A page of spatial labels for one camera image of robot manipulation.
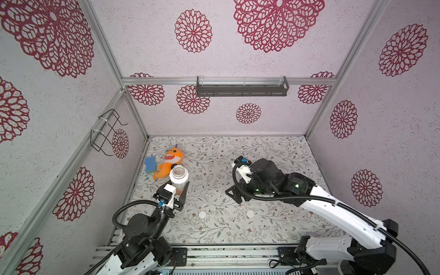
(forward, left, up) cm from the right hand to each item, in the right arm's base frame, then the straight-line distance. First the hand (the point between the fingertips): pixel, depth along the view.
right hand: (234, 181), depth 67 cm
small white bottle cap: (-4, +15, -27) cm, 31 cm away
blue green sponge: (+26, +51, -26) cm, 63 cm away
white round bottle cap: (-3, -9, -27) cm, 29 cm away
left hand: (-2, +20, +5) cm, 21 cm away
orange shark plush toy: (+27, +35, -18) cm, 47 cm away
